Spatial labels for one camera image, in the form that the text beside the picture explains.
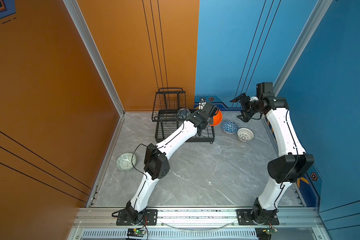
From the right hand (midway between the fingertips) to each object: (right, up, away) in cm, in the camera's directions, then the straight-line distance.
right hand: (230, 105), depth 80 cm
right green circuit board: (+16, -61, -11) cm, 63 cm away
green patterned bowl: (-62, -33, +11) cm, 72 cm away
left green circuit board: (-47, -62, -10) cm, 79 cm away
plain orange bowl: (-6, -7, +7) cm, 11 cm away
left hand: (-12, -4, +7) cm, 14 cm away
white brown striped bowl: (+18, -17, +24) cm, 35 cm away
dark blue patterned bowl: (+8, -12, +28) cm, 32 cm away
